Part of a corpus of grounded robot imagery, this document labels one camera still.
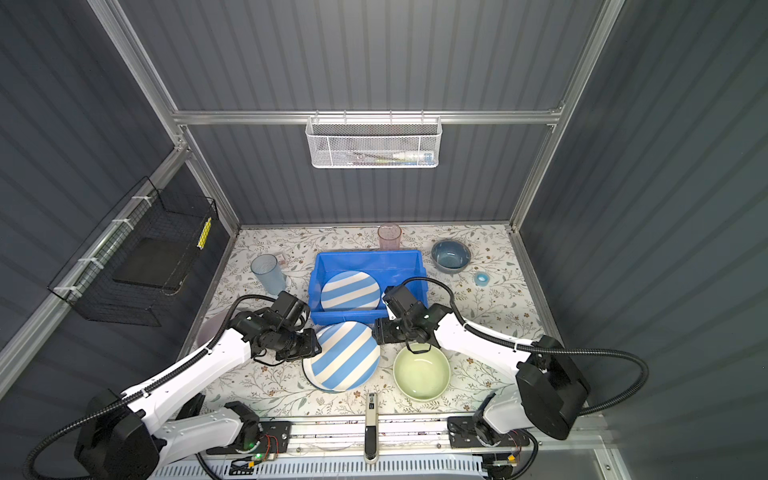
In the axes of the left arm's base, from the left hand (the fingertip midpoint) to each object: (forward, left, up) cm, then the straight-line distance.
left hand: (317, 350), depth 80 cm
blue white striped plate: (+22, -8, -6) cm, 24 cm away
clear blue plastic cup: (+24, +16, +4) cm, 29 cm away
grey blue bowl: (+35, -44, -4) cm, 56 cm away
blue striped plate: (-2, -8, -4) cm, 9 cm away
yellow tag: (+28, +31, +18) cm, 46 cm away
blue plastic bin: (+32, -21, -5) cm, 38 cm away
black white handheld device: (-21, -14, -7) cm, 26 cm away
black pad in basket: (+17, +38, +20) cm, 46 cm away
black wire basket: (+6, +44, +27) cm, 52 cm away
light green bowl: (-7, -28, -7) cm, 30 cm away
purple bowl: (+11, +34, -5) cm, 36 cm away
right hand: (+3, -18, +1) cm, 18 cm away
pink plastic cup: (+53, -23, -11) cm, 58 cm away
